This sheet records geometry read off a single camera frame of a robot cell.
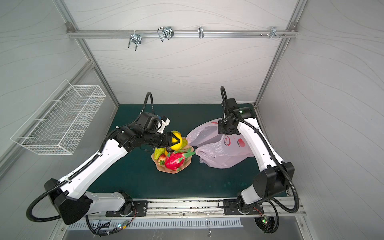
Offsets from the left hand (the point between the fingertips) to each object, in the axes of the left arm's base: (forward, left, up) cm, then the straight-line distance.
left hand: (174, 143), depth 70 cm
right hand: (+11, -25, -4) cm, 28 cm away
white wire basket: (+3, +54, +8) cm, 54 cm away
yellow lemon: (-2, -2, +1) cm, 3 cm away
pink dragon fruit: (-2, 0, -15) cm, 15 cm away
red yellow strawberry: (0, +9, -18) cm, 20 cm away
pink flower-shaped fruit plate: (-5, +7, -21) cm, 23 cm away
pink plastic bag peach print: (+1, -22, -8) cm, 23 cm away
